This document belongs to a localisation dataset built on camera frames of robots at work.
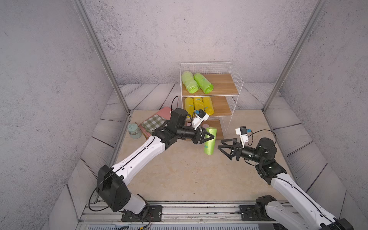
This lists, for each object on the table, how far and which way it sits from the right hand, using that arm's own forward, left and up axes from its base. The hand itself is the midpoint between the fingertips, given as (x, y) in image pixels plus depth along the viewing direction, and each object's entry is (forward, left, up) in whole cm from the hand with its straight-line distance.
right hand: (221, 146), depth 68 cm
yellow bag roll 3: (+28, +4, 0) cm, 28 cm away
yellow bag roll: (+26, +15, +1) cm, 31 cm away
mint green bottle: (+23, +53, -18) cm, 61 cm away
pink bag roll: (+31, +4, -23) cm, 39 cm away
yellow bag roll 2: (+29, +10, +1) cm, 30 cm away
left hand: (+3, +4, +4) cm, 6 cm away
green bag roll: (0, +6, 0) cm, 6 cm away
